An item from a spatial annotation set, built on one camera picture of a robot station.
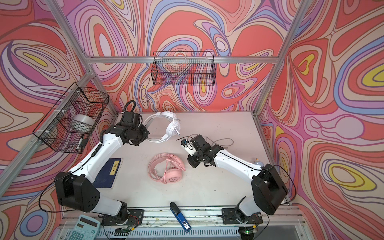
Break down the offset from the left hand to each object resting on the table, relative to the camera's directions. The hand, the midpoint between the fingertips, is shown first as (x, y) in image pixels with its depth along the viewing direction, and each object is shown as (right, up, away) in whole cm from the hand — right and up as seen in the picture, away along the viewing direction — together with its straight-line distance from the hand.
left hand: (150, 132), depth 84 cm
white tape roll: (-29, +5, -13) cm, 33 cm away
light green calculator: (-26, -45, -15) cm, 54 cm away
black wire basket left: (-34, +5, -14) cm, 37 cm away
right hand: (+24, -16, 0) cm, 29 cm away
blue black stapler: (+16, -37, -12) cm, 42 cm away
